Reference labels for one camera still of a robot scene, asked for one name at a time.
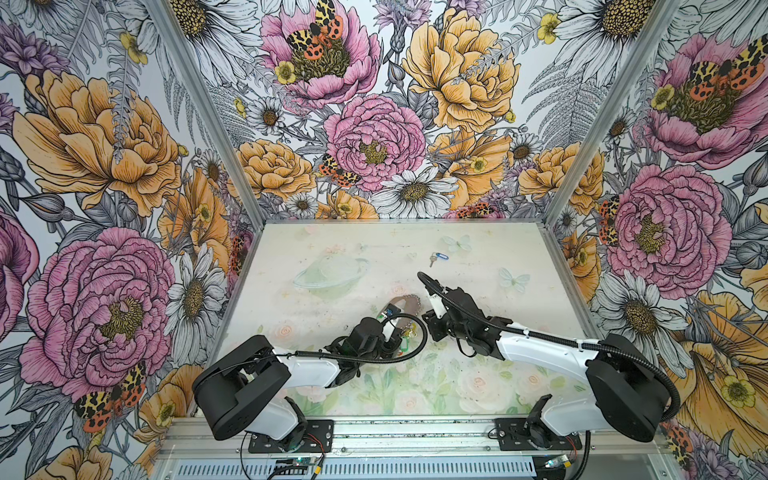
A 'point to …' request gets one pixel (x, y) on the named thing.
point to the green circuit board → (304, 461)
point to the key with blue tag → (435, 255)
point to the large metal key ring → (412, 304)
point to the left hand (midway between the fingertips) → (396, 337)
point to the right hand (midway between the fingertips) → (428, 324)
